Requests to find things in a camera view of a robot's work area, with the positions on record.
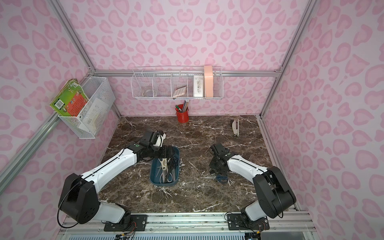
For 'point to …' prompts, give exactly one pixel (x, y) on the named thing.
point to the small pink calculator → (180, 91)
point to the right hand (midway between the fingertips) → (212, 165)
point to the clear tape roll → (148, 93)
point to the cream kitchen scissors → (164, 168)
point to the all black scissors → (172, 162)
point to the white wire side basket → (101, 99)
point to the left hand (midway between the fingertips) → (170, 150)
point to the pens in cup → (182, 108)
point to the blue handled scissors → (222, 178)
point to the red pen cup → (183, 117)
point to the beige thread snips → (235, 127)
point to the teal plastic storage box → (156, 172)
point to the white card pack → (198, 86)
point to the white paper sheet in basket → (94, 116)
